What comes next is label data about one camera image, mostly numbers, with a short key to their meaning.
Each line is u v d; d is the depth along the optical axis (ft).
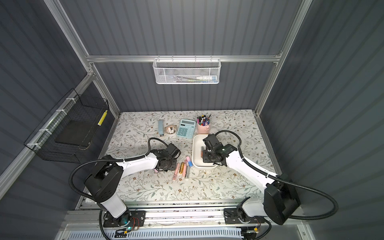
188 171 2.90
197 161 3.02
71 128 2.39
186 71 4.06
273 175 1.45
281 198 1.35
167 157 2.29
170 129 3.56
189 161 3.04
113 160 1.67
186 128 3.55
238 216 2.19
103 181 1.52
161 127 3.67
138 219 2.37
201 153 3.16
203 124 3.24
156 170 2.90
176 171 2.91
